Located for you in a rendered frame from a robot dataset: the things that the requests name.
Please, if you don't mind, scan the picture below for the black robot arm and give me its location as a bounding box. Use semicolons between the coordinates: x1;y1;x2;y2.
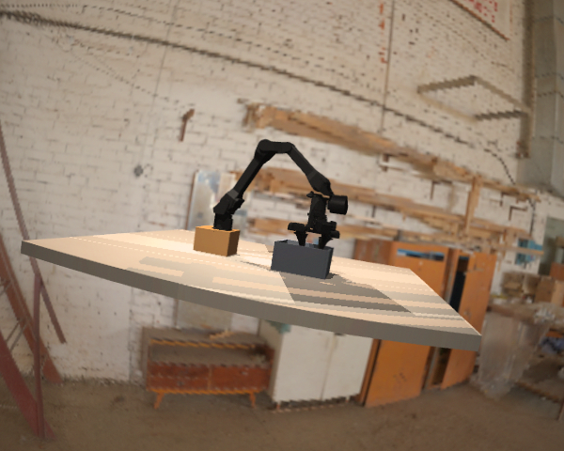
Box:
212;139;348;234

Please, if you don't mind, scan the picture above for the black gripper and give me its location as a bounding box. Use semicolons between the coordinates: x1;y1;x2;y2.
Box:
288;210;340;250

